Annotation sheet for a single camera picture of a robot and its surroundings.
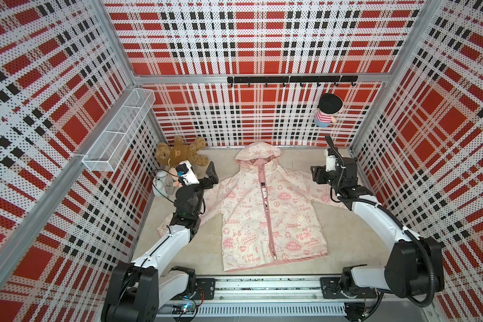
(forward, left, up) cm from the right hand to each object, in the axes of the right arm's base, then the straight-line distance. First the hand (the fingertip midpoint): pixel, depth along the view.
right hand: (321, 166), depth 86 cm
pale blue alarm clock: (-2, +72, -9) cm, 73 cm away
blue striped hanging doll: (+28, -6, +13) cm, 31 cm away
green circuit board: (-49, +53, -18) cm, 75 cm away
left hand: (-3, +48, +7) cm, 49 cm away
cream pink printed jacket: (-13, +22, -19) cm, 32 cm away
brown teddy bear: (+17, +76, -10) cm, 78 cm away
